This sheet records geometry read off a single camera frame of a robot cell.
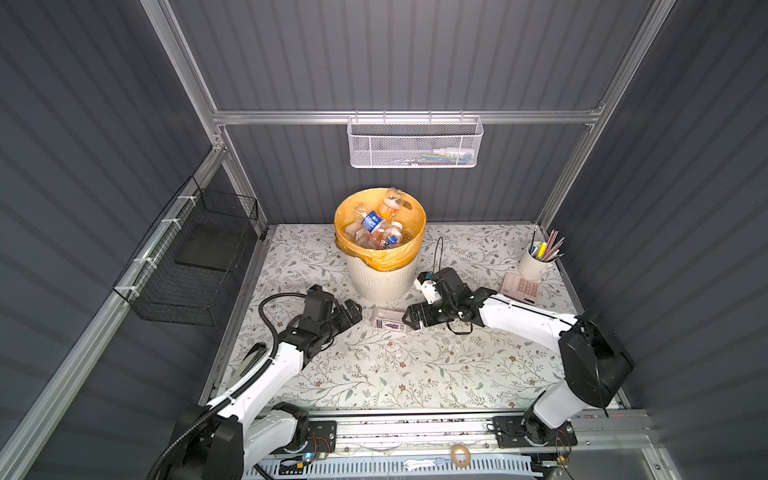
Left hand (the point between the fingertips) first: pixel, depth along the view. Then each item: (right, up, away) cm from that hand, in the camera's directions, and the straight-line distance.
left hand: (352, 314), depth 85 cm
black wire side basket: (-40, +12, -13) cm, 44 cm away
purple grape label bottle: (+10, -3, +7) cm, 13 cm away
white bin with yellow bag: (+8, +13, -5) cm, 16 cm away
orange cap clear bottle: (+12, +33, +4) cm, 35 cm away
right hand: (+19, -1, +1) cm, 19 cm away
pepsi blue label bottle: (+6, +27, -1) cm, 27 cm away
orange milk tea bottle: (+12, +25, +6) cm, 28 cm away
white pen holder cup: (+57, +13, +11) cm, 60 cm away
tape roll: (+30, -31, -15) cm, 45 cm away
